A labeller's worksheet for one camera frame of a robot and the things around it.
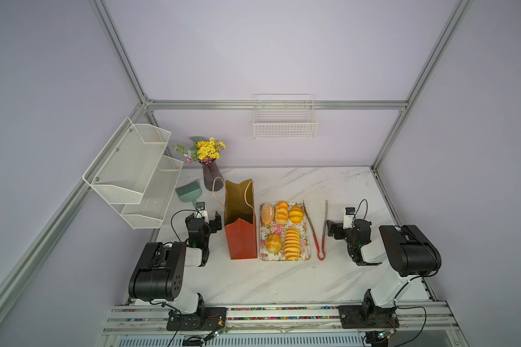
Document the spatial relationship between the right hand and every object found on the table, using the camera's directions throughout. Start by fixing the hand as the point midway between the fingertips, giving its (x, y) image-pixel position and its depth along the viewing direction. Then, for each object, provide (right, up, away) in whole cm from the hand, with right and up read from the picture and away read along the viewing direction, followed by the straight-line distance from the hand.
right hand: (338, 223), depth 99 cm
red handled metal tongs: (-8, -3, -6) cm, 11 cm away
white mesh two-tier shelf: (-88, +23, -11) cm, 92 cm away
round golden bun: (-31, -6, -11) cm, 33 cm away
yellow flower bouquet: (-60, +33, -11) cm, 69 cm away
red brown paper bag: (-42, +5, -29) cm, 51 cm away
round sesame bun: (-33, +5, -4) cm, 34 cm away
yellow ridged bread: (-20, +4, -1) cm, 20 cm away
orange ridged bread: (-27, +5, -1) cm, 27 cm away
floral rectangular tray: (-26, -4, -4) cm, 26 cm away
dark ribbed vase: (-61, +25, +5) cm, 66 cm away
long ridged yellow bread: (-23, -7, -11) cm, 26 cm away
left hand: (-61, +4, -5) cm, 61 cm away
